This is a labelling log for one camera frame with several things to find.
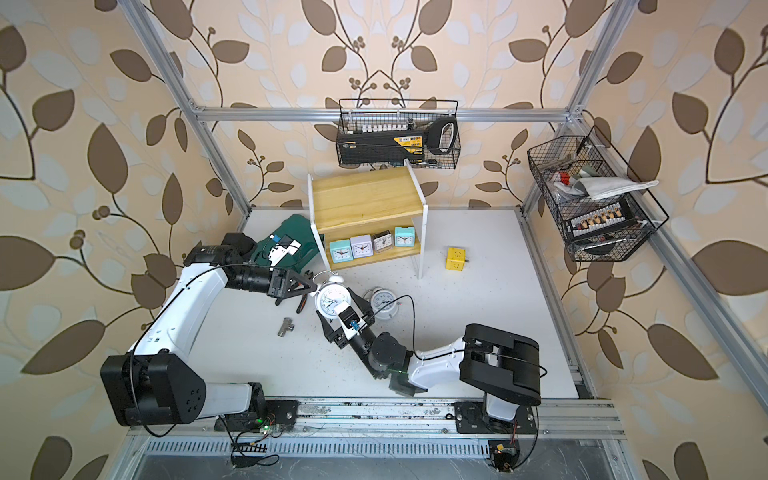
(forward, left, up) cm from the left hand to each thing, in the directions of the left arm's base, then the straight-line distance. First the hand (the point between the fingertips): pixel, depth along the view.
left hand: (310, 290), depth 71 cm
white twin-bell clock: (+9, -15, -21) cm, 27 cm away
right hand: (-2, -6, -2) cm, 7 cm away
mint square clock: (+20, -23, -3) cm, 31 cm away
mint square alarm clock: (+15, -5, -4) cm, 16 cm away
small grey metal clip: (0, +12, -22) cm, 25 cm away
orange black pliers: (+8, +9, -22) cm, 25 cm away
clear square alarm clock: (+19, -17, -4) cm, 25 cm away
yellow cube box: (+23, -41, -17) cm, 50 cm away
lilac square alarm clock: (+16, -11, -3) cm, 20 cm away
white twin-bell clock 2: (-1, -6, +2) cm, 6 cm away
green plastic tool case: (+36, +15, -18) cm, 43 cm away
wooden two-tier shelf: (+21, -12, +10) cm, 26 cm away
